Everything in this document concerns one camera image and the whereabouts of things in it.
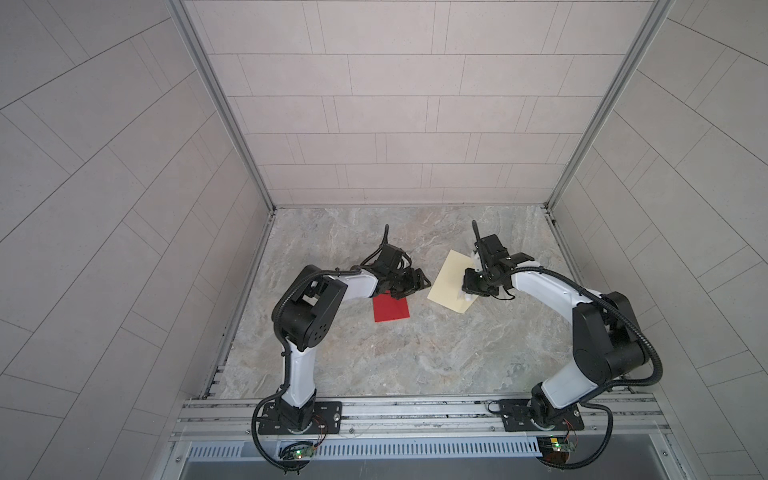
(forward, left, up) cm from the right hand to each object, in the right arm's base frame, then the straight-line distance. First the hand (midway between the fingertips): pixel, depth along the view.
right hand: (461, 287), depth 90 cm
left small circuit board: (-37, +44, 0) cm, 57 cm away
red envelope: (-4, +23, -3) cm, 23 cm away
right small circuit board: (-40, -15, -6) cm, 43 cm away
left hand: (+3, +9, -1) cm, 10 cm away
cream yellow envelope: (+1, +3, -4) cm, 5 cm away
